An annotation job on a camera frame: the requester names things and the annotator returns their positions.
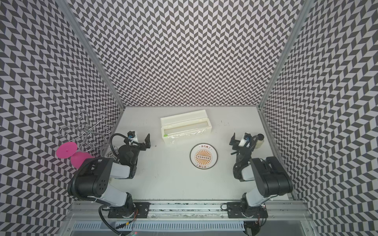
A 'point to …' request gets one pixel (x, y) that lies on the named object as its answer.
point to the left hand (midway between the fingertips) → (141, 134)
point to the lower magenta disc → (78, 158)
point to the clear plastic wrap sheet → (172, 137)
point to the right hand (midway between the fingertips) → (242, 136)
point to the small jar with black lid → (260, 141)
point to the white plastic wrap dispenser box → (178, 127)
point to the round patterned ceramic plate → (204, 156)
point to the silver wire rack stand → (99, 128)
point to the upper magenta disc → (66, 150)
